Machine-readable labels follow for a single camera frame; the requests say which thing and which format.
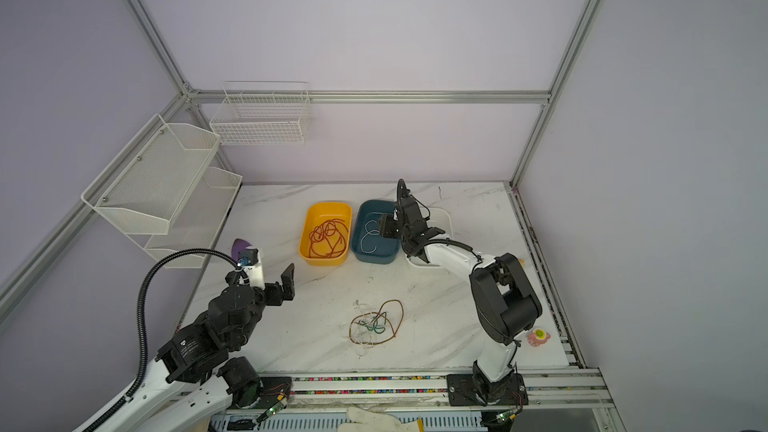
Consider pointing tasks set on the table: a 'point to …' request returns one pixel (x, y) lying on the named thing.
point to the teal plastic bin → (367, 243)
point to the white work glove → (375, 421)
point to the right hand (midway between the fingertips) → (381, 219)
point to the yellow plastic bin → (315, 214)
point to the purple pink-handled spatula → (238, 244)
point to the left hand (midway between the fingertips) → (272, 268)
